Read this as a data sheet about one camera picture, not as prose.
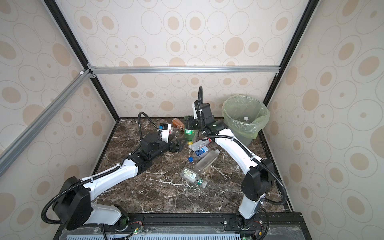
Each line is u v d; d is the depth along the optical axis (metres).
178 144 0.70
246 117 1.04
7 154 0.51
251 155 0.47
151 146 0.60
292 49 0.81
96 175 0.47
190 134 0.79
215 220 0.76
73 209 0.40
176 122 1.11
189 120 0.70
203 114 0.59
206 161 0.93
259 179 0.44
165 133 0.70
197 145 0.97
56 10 0.69
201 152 0.94
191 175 0.84
